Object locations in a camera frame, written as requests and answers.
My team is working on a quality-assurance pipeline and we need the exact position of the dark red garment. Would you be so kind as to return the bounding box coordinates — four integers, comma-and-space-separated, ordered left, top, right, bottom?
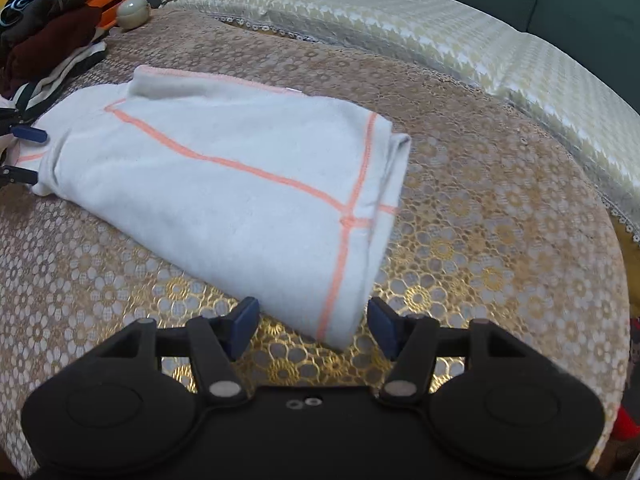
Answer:
2, 5, 103, 96

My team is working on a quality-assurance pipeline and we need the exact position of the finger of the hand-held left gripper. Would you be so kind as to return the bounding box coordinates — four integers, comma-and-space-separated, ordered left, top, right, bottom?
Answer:
0, 107, 48, 143
0, 164, 40, 184

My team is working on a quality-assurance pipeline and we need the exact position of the black white striped cloth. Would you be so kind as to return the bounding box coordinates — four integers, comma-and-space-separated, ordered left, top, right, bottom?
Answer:
11, 41, 108, 122

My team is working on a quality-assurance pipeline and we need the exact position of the white garment orange stitching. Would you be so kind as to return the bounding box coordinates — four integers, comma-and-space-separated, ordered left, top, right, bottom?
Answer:
31, 64, 413, 352

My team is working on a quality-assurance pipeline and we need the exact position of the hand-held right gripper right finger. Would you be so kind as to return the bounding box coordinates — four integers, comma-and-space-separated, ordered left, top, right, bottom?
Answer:
367, 297, 531, 403

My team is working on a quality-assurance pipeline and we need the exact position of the round cream jar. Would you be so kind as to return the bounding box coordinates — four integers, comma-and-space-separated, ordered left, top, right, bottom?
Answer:
116, 0, 151, 31

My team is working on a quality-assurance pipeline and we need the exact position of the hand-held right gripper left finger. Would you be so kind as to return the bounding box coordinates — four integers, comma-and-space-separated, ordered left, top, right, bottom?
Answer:
97, 296, 261, 403

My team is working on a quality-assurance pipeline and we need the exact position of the red plastic object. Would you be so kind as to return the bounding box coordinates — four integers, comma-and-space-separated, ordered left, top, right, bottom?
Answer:
612, 406, 640, 442

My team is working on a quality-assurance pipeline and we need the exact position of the sofa with cream cover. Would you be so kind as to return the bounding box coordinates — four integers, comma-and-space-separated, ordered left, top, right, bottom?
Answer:
150, 0, 640, 246

